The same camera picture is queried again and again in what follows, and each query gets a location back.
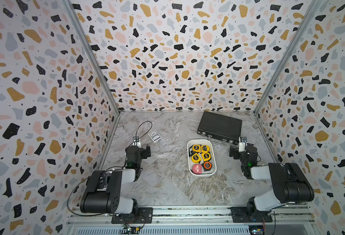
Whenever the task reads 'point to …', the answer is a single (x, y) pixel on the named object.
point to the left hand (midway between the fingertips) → (140, 145)
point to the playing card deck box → (155, 136)
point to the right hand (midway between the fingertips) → (240, 145)
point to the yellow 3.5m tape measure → (205, 148)
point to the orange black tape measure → (207, 166)
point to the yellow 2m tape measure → (196, 148)
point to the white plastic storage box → (210, 143)
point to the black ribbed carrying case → (228, 129)
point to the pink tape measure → (197, 169)
